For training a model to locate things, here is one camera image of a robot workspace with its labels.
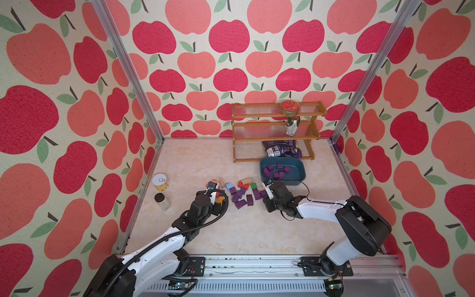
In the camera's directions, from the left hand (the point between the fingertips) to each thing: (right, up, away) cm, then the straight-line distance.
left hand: (219, 197), depth 84 cm
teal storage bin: (+39, +10, +21) cm, 46 cm away
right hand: (+24, -4, +9) cm, 26 cm away
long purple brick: (+10, -5, +9) cm, 15 cm away
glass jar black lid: (-27, -1, 0) cm, 27 cm away
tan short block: (+14, +5, +15) cm, 21 cm away
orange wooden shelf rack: (+19, +40, +30) cm, 54 cm away
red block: (+11, +3, +15) cm, 18 cm away
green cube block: (+17, +3, +15) cm, 23 cm away
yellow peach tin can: (-32, +5, +11) cm, 34 cm away
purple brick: (+15, -4, +9) cm, 18 cm away
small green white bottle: (+37, +35, +12) cm, 53 cm away
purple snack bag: (+34, +23, +21) cm, 47 cm away
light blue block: (+4, +3, +13) cm, 14 cm away
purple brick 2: (+37, +11, +21) cm, 44 cm away
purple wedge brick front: (+25, +10, +19) cm, 33 cm away
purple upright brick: (+19, -1, +12) cm, 22 cm away
